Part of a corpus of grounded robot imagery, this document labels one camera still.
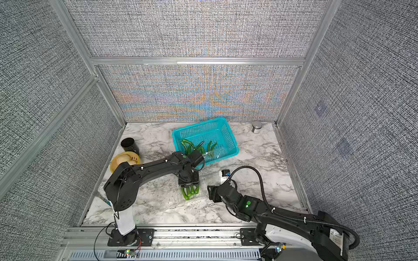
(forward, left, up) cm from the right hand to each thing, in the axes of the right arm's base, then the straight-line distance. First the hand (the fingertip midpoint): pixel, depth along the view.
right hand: (211, 184), depth 80 cm
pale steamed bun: (+19, +49, -7) cm, 53 cm away
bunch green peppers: (-1, +11, -8) cm, 14 cm away
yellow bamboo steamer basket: (+14, +56, -5) cm, 58 cm away
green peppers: (+26, +13, -6) cm, 29 cm away
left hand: (+1, +7, -6) cm, 9 cm away
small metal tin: (+43, -31, -6) cm, 53 cm away
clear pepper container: (-5, +7, -10) cm, 13 cm away
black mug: (+26, +49, -3) cm, 56 cm away
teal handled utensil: (-4, +55, -10) cm, 56 cm away
